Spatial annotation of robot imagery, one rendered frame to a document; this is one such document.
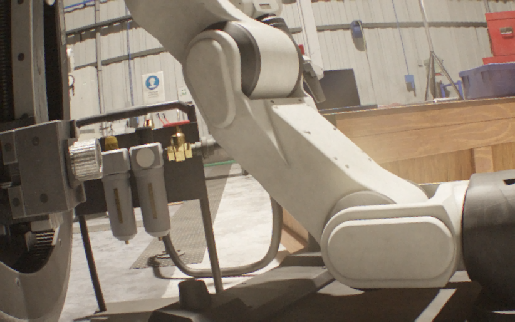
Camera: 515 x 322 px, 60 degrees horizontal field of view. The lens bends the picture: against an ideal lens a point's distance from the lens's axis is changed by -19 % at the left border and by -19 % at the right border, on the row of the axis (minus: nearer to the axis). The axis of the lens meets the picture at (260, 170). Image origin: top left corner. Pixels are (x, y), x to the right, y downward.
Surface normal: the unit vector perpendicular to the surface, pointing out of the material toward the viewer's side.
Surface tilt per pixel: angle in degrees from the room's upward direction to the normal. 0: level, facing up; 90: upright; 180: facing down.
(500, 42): 90
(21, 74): 92
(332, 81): 84
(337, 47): 90
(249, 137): 114
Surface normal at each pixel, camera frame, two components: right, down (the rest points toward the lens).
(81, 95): -0.14, 0.08
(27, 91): 0.15, 0.08
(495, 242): -0.59, 0.14
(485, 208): -0.59, -0.37
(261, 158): -0.39, 0.51
